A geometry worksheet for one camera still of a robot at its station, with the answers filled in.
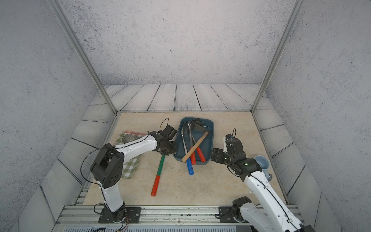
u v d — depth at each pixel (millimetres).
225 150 684
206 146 998
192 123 1046
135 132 1075
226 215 708
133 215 730
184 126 989
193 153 858
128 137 1014
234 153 566
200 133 1033
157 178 865
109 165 483
